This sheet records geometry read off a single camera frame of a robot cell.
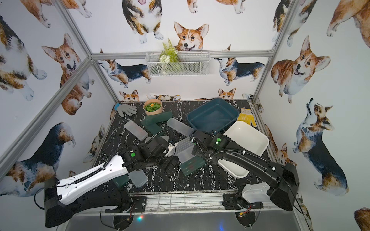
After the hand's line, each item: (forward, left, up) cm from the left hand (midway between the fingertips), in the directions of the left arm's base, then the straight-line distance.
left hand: (173, 157), depth 74 cm
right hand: (+1, -13, +1) cm, 13 cm away
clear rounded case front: (-5, +21, -15) cm, 26 cm away
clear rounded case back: (+32, -1, -17) cm, 36 cm away
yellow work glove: (+37, -52, -15) cm, 66 cm away
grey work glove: (+46, +39, -15) cm, 62 cm away
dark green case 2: (+28, +17, -16) cm, 36 cm away
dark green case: (+33, +16, -9) cm, 37 cm away
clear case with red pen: (+7, -6, -13) cm, 16 cm away
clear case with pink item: (+27, +30, -16) cm, 43 cm away
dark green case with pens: (+1, -9, -14) cm, 16 cm away
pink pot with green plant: (+40, +18, -5) cm, 44 cm away
